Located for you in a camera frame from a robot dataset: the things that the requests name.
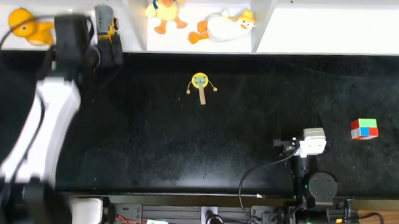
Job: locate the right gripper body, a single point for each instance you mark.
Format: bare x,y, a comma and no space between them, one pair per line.
285,145

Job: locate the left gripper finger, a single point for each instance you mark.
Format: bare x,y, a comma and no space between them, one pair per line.
116,51
103,53

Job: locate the grey and yellow toy truck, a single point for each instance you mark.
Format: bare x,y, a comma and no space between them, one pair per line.
104,19

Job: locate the yellow rubber duck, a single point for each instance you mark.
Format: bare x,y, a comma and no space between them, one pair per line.
26,27

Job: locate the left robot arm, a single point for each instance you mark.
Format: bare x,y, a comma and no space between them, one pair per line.
49,120

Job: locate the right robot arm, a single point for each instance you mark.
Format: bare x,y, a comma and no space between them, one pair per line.
322,186

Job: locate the many-coloured puzzle cube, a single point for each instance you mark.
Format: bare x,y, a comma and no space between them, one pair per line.
364,128

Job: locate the yellow wooden rattle drum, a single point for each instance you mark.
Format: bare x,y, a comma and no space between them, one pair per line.
200,82

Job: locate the white plush duck yellow hat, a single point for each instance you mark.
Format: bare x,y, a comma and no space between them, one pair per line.
227,28

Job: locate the white shelf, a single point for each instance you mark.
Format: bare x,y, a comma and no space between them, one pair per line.
322,30

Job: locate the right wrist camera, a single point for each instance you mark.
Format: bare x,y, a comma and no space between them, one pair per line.
313,142

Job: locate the mounting rail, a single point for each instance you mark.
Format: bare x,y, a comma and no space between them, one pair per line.
182,216

